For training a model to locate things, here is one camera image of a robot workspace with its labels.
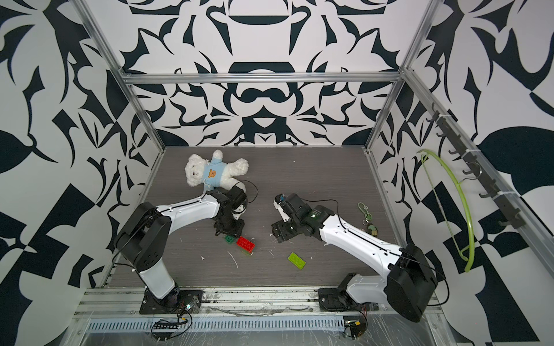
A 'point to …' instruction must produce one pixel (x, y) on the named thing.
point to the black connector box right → (357, 327)
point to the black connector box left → (161, 326)
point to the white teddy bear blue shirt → (216, 174)
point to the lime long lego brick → (296, 260)
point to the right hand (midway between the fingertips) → (280, 225)
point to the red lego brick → (245, 244)
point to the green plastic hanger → (470, 263)
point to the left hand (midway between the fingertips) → (235, 229)
